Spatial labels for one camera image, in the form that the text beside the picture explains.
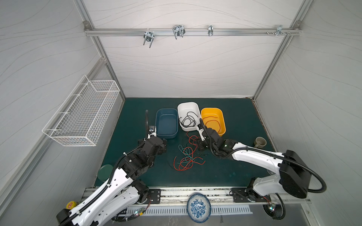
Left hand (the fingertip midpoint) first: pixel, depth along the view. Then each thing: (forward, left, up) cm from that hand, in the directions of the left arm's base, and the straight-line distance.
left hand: (157, 137), depth 75 cm
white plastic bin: (+32, -17, -20) cm, 42 cm away
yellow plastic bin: (+29, -36, -19) cm, 50 cm away
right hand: (+6, -23, -7) cm, 25 cm away
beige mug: (+7, -65, -17) cm, 67 cm away
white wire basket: (+2, +37, +12) cm, 39 cm away
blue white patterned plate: (-29, -23, -18) cm, 42 cm away
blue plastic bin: (+19, -1, -14) cm, 24 cm away
